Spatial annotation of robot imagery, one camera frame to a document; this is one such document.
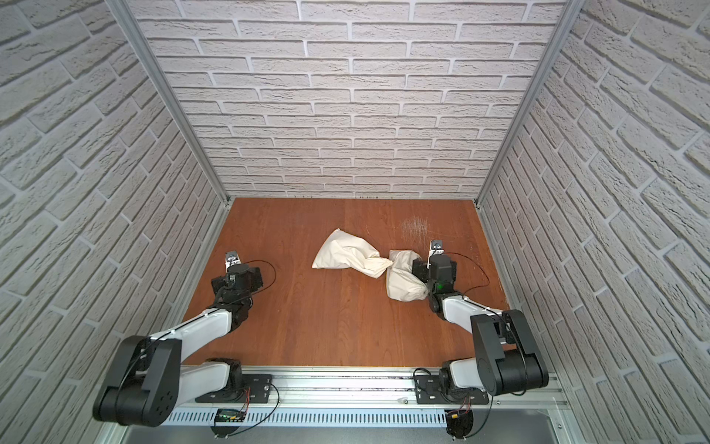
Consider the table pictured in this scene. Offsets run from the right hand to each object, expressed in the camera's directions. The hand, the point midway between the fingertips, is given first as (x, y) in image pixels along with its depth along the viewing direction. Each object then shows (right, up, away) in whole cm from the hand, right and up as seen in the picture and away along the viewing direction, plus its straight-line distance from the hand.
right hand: (425, 257), depth 93 cm
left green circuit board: (-58, -40, -20) cm, 73 cm away
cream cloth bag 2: (-10, -7, -11) cm, 16 cm away
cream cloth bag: (-28, +2, +2) cm, 28 cm away
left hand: (-64, -3, -4) cm, 65 cm away
